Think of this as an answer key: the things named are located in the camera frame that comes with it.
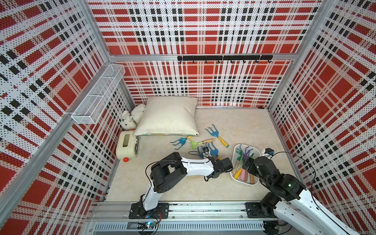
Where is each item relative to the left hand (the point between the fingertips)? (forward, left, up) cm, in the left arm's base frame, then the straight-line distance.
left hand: (211, 163), depth 90 cm
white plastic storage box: (+5, -18, +5) cm, 19 cm away
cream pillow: (+31, +30, +11) cm, 44 cm away
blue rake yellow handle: (+9, -2, -2) cm, 10 cm away
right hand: (-5, -21, +13) cm, 25 cm away
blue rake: (+23, -5, 0) cm, 23 cm away
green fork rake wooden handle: (+13, +11, 0) cm, 17 cm away
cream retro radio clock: (+8, +52, +10) cm, 53 cm away
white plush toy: (+30, +58, +7) cm, 66 cm away
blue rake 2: (+16, +20, 0) cm, 26 cm away
